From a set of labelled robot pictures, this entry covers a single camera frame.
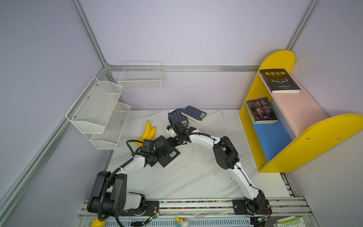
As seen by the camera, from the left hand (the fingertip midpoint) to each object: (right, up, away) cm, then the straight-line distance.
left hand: (163, 156), depth 90 cm
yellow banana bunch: (-12, +14, +9) cm, 20 cm away
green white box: (+66, -26, -23) cm, 74 cm away
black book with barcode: (+2, +2, +3) cm, 4 cm away
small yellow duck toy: (+13, -26, -23) cm, 37 cm away
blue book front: (+22, +29, +25) cm, 44 cm away
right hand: (+1, +6, +6) cm, 9 cm away
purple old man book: (+67, +30, +8) cm, 74 cm away
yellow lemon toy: (-29, -27, -23) cm, 45 cm away
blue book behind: (+7, +28, +25) cm, 37 cm away
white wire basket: (-14, +54, +6) cm, 56 cm away
